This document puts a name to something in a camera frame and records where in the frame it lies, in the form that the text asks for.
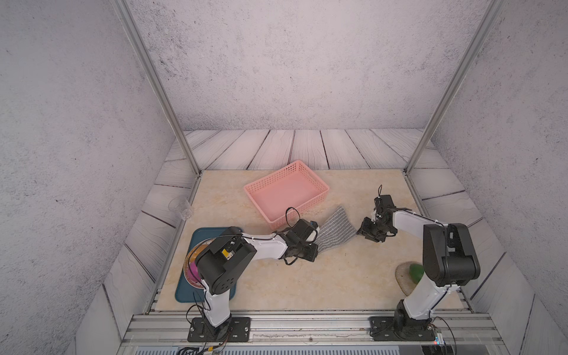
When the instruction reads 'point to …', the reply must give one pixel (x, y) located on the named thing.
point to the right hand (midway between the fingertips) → (362, 232)
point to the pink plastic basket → (294, 186)
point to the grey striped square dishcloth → (336, 228)
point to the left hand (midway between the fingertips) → (321, 255)
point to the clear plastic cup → (180, 206)
